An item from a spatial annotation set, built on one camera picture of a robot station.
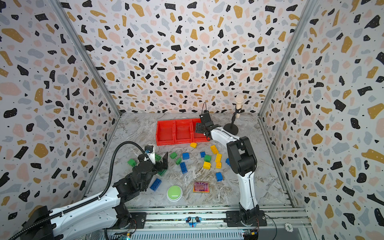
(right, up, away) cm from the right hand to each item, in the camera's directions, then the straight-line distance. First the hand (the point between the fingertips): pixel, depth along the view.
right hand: (200, 123), depth 101 cm
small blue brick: (+1, -20, -3) cm, 21 cm away
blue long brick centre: (-10, -28, -9) cm, 31 cm away
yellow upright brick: (+12, -23, -3) cm, 26 cm away
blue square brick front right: (+12, -32, -11) cm, 36 cm away
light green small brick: (-18, -21, -4) cm, 28 cm away
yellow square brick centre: (+4, -27, -8) cm, 28 cm away
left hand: (-20, -15, -24) cm, 34 cm away
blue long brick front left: (-25, -35, -17) cm, 46 cm away
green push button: (-14, -38, -19) cm, 45 cm away
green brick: (-42, -24, -9) cm, 49 cm away
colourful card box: (+1, -36, -17) cm, 40 cm away
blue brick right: (+17, -24, -6) cm, 30 cm away
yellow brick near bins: (-5, -15, +2) cm, 16 cm away
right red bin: (-7, -8, +3) cm, 11 cm away
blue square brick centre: (-10, -22, -1) cm, 24 cm away
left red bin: (-26, -7, +8) cm, 28 cm away
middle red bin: (-12, -7, +6) cm, 15 cm away
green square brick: (+5, -23, -3) cm, 24 cm away
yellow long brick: (+10, -18, -1) cm, 20 cm away
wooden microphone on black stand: (+24, -4, +11) cm, 27 cm away
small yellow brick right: (+11, -26, -8) cm, 30 cm away
